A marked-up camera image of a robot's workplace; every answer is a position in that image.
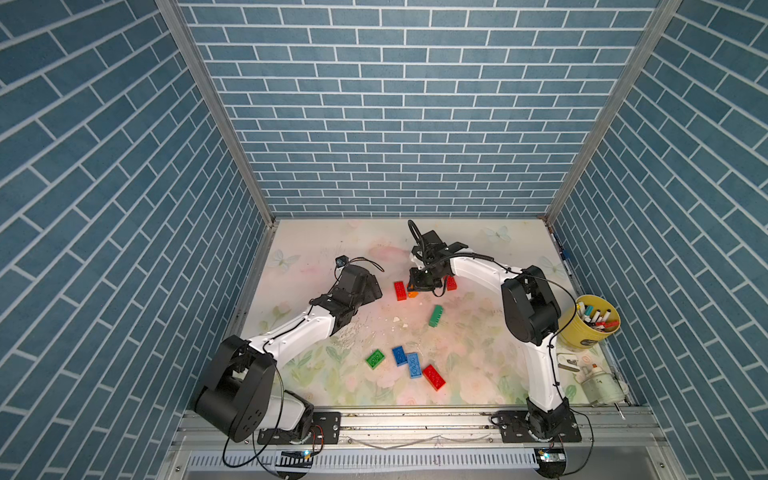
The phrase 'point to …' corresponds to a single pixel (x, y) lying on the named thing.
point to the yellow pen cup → (593, 319)
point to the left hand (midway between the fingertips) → (374, 286)
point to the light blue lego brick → (414, 365)
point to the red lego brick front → (433, 377)
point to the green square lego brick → (375, 359)
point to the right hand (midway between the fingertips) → (412, 288)
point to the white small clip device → (567, 361)
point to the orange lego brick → (413, 294)
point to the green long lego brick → (436, 315)
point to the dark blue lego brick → (399, 356)
